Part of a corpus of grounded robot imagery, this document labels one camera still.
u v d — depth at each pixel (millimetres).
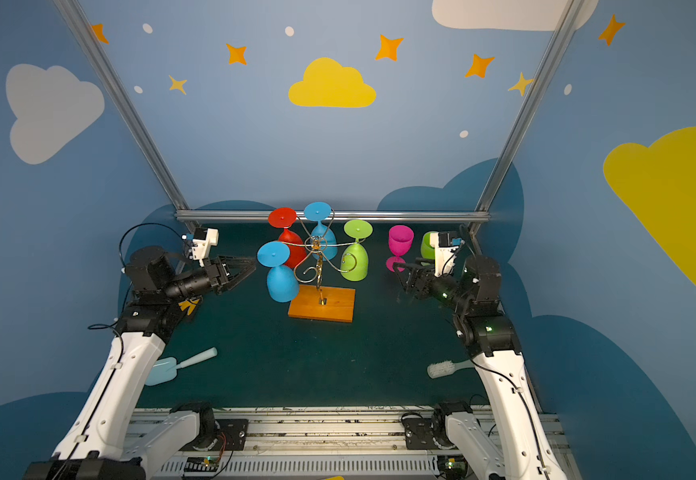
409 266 597
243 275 672
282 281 749
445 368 843
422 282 586
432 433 747
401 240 982
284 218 771
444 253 593
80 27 703
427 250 957
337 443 738
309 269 675
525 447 391
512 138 934
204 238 626
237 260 623
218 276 584
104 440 387
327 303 982
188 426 612
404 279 1076
